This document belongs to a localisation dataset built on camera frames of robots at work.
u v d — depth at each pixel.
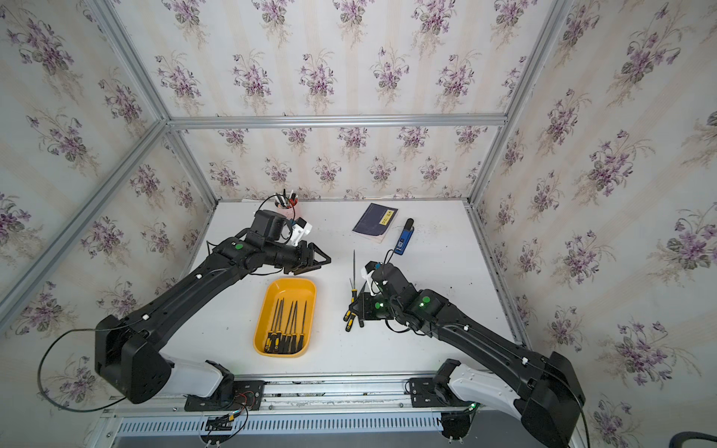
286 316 0.88
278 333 0.84
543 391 0.39
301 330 0.84
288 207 1.01
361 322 0.86
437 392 0.66
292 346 0.80
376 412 0.71
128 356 0.39
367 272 0.71
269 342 0.81
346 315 0.86
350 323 0.86
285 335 0.84
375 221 1.12
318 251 0.71
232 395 0.71
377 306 0.64
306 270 0.73
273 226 0.61
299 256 0.67
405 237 1.05
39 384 0.38
